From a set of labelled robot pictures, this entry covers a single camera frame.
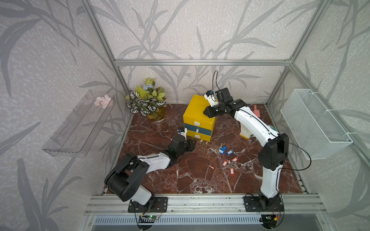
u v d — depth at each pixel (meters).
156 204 0.72
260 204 0.65
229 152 0.93
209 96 0.76
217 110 0.73
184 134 0.81
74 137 0.64
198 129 0.91
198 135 0.94
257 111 1.14
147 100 0.87
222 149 0.94
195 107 0.90
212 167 0.87
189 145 0.79
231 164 0.89
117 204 0.75
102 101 0.77
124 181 0.44
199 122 0.84
